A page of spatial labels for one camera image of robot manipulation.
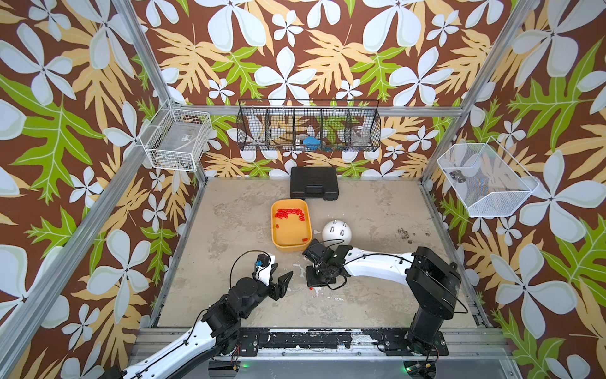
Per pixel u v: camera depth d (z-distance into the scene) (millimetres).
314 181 1138
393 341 739
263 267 662
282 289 707
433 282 487
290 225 1022
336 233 884
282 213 1067
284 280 707
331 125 963
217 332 568
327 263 651
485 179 832
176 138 861
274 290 685
